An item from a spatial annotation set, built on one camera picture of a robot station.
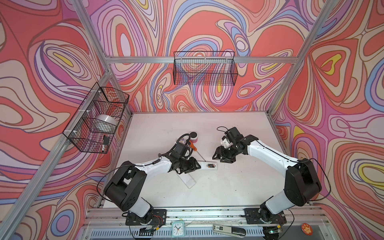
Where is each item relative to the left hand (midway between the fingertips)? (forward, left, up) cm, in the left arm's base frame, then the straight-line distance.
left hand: (200, 167), depth 85 cm
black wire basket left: (+11, +54, +24) cm, 60 cm away
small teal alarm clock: (-29, +11, -3) cm, 31 cm away
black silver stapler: (-30, -14, +1) cm, 34 cm away
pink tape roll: (+21, +3, 0) cm, 22 cm away
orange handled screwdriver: (+16, +4, -4) cm, 17 cm away
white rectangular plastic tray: (-6, +8, -4) cm, 10 cm away
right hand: (+2, -10, +4) cm, 11 cm away
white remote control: (+2, -5, -2) cm, 5 cm away
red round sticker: (-29, -50, -5) cm, 58 cm away
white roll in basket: (+14, +47, +27) cm, 56 cm away
